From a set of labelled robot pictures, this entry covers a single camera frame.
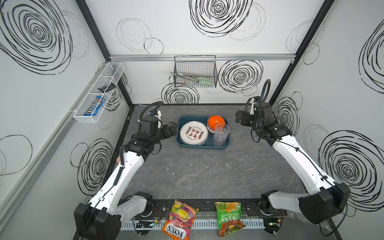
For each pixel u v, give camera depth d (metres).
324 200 0.37
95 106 0.72
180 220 0.68
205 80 0.87
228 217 0.67
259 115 0.56
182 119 1.05
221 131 0.90
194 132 1.00
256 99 0.67
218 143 0.91
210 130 0.97
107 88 0.75
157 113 0.69
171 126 0.68
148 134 0.55
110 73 0.91
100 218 0.36
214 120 0.97
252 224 0.71
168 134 0.67
